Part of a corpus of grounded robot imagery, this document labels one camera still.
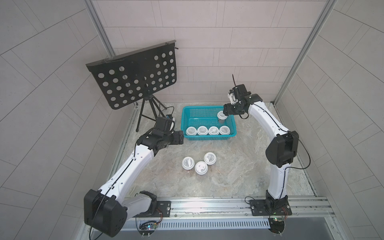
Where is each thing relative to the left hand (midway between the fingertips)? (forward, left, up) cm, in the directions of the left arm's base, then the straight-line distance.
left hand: (180, 134), depth 80 cm
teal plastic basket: (+21, -12, -17) cm, 30 cm away
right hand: (+18, -28, +1) cm, 33 cm away
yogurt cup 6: (-7, -17, -14) cm, 23 cm away
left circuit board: (-39, +12, -14) cm, 43 cm away
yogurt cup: (+8, -5, -9) cm, 13 cm away
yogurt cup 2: (+9, -12, -9) cm, 17 cm away
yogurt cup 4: (+9, -26, -9) cm, 30 cm away
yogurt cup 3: (+9, -19, -9) cm, 23 cm away
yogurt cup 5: (+19, -25, -8) cm, 33 cm away
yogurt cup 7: (-12, -4, -10) cm, 16 cm away
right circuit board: (-38, -46, -16) cm, 62 cm away
